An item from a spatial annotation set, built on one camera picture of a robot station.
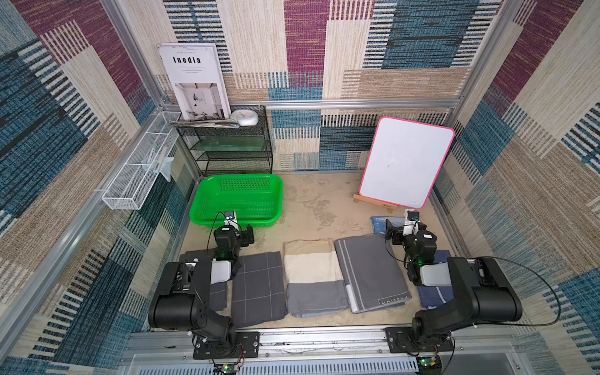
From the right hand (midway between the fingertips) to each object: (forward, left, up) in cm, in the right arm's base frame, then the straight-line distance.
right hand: (401, 217), depth 91 cm
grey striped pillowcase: (-17, +11, -14) cm, 25 cm away
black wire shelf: (+21, +65, +17) cm, 71 cm away
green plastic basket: (+17, +60, -9) cm, 63 cm away
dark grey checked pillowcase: (-25, +54, -10) cm, 60 cm away
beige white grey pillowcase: (-20, +34, -10) cm, 41 cm away
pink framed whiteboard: (+19, -2, +12) cm, 22 cm away
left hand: (-1, +65, -3) cm, 65 cm away
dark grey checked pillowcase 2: (-25, +68, -9) cm, 73 cm away
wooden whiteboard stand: (+14, +13, -6) cm, 20 cm away
